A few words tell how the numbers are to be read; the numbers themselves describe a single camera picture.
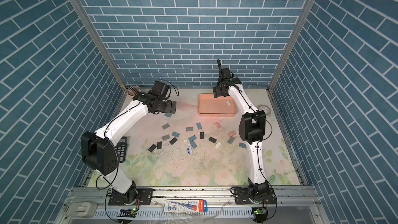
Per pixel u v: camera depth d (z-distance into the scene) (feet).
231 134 3.16
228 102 3.66
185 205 2.32
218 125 3.27
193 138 3.07
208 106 3.68
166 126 3.25
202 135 3.14
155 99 2.01
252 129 1.95
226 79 2.51
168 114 3.45
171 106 2.52
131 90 3.16
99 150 1.46
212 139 3.08
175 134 3.13
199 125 3.30
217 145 2.99
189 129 3.25
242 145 2.98
